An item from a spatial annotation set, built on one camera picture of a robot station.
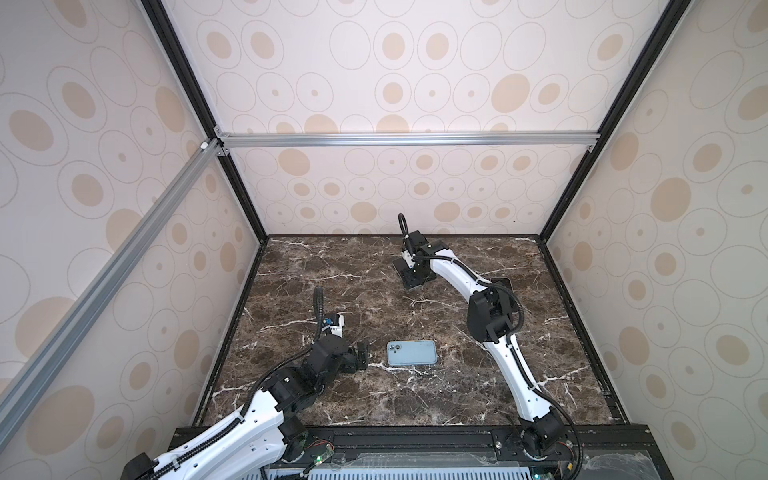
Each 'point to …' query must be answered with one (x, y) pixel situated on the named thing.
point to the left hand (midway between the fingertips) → (363, 342)
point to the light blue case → (411, 352)
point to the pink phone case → (505, 281)
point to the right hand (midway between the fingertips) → (414, 279)
